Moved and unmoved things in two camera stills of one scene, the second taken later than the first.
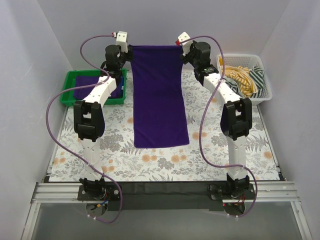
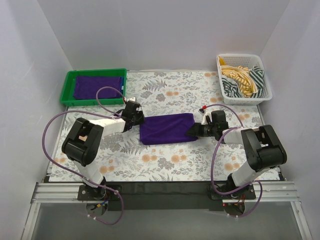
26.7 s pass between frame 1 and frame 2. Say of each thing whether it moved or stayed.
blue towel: stayed
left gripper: moved
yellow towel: stayed
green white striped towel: stayed
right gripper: moved
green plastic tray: stayed
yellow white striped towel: stayed
